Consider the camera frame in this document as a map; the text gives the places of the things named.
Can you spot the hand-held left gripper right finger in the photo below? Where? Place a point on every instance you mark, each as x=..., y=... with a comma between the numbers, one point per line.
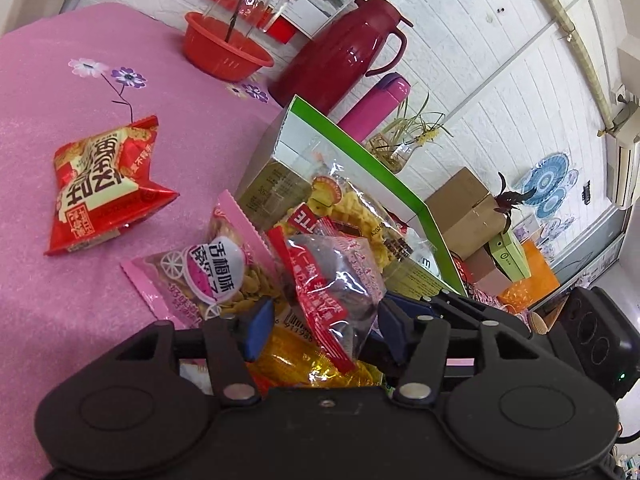
x=395, y=335

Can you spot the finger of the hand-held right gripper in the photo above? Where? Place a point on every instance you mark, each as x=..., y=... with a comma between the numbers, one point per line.
x=475, y=310

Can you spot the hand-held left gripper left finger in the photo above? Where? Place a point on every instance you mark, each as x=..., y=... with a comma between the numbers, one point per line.
x=257, y=330

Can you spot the golden yellow snack packet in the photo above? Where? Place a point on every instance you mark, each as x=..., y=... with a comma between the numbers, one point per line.
x=305, y=367

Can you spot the pink snack packet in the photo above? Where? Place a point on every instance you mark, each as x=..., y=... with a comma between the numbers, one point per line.
x=220, y=270

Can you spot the clear packet with red label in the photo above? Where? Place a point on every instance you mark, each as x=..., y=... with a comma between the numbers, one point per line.
x=330, y=280

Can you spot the clear packet of yellow snacks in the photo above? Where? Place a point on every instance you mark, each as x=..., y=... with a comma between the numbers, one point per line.
x=350, y=210

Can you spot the green cardboard box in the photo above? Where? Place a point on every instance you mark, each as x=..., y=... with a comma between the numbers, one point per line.
x=272, y=185

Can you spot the small brown cardboard box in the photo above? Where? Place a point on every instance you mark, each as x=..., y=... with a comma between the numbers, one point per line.
x=487, y=275

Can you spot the green shoe box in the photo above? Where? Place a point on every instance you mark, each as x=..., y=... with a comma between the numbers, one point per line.
x=510, y=257

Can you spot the orange bag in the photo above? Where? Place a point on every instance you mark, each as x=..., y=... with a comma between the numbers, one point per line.
x=540, y=272

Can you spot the large brown cardboard box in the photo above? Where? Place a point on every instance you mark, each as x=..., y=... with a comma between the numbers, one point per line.
x=465, y=210

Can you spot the dark purple plant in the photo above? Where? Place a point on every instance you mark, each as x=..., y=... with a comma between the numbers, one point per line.
x=510, y=197

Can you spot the cluster of blue paper fans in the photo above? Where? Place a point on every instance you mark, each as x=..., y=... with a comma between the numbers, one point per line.
x=547, y=180

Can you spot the white air conditioner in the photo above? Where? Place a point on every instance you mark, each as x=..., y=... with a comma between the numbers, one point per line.
x=625, y=170

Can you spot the glass vase with green plant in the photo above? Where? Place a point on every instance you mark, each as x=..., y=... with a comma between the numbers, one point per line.
x=395, y=157

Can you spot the pink floral tablecloth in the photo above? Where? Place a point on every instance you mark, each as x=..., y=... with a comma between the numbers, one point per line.
x=75, y=310

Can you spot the pink insulated bottle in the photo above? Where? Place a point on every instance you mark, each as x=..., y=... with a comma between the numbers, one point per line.
x=370, y=110

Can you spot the red plastic basin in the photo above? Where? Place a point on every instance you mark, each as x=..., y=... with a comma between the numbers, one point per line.
x=220, y=55

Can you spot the dark red thermos jug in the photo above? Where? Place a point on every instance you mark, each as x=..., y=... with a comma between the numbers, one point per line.
x=340, y=60

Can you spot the black stirring stick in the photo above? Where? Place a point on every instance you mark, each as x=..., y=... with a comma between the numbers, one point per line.
x=242, y=2

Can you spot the small black wall sign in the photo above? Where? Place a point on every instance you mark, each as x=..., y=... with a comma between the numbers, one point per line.
x=586, y=193

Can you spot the beige wall pipe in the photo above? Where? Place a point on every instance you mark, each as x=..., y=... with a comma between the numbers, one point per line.
x=565, y=12

